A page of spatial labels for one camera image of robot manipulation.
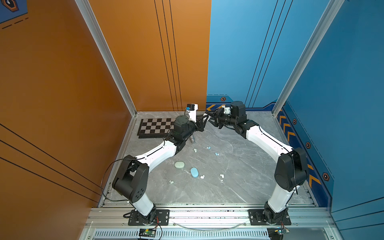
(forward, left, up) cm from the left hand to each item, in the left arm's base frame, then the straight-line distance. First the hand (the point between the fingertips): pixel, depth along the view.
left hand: (207, 114), depth 80 cm
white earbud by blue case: (-23, +2, -28) cm, 37 cm away
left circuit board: (-50, +29, -32) cm, 66 cm away
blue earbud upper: (-3, -3, -28) cm, 28 cm away
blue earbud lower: (-8, -7, -28) cm, 30 cm away
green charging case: (-16, +16, -27) cm, 35 cm away
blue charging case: (-21, +7, -27) cm, 35 cm away
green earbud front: (-26, +20, -29) cm, 44 cm away
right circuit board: (-50, -33, -29) cm, 66 cm away
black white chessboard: (+10, +35, -25) cm, 44 cm away
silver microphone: (+3, +9, -27) cm, 29 cm away
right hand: (0, +2, 0) cm, 2 cm away
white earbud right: (-22, -9, -28) cm, 37 cm away
